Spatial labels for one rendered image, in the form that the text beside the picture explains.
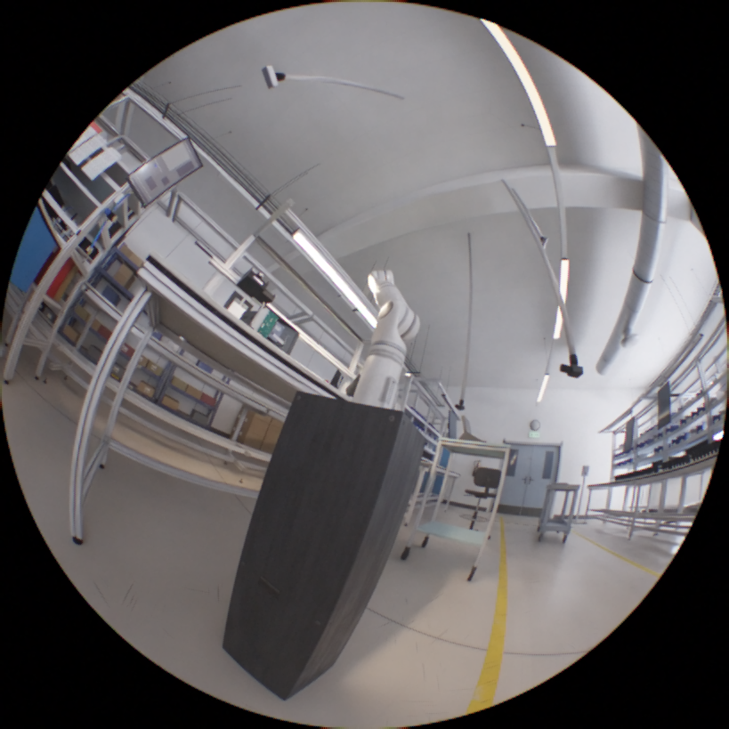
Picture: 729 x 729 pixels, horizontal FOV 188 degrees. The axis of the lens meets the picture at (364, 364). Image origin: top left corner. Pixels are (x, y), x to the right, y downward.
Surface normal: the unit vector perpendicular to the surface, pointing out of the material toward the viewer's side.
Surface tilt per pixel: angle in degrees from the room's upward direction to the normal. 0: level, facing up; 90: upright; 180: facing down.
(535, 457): 90
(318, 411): 90
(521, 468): 90
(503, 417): 90
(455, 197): 180
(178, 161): 101
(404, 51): 180
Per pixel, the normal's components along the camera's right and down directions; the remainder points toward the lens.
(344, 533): -0.41, -0.48
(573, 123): -0.30, 0.87
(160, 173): 0.87, 0.36
